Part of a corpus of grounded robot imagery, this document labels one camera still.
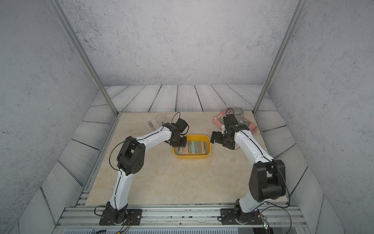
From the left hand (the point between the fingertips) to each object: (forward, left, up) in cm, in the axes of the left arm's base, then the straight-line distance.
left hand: (186, 146), depth 97 cm
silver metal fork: (+23, +27, -3) cm, 36 cm away
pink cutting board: (+25, -26, -1) cm, 36 cm away
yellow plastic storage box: (+1, -7, -1) cm, 7 cm away
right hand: (-4, -19, +11) cm, 22 cm away
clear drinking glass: (+24, +20, +2) cm, 31 cm away
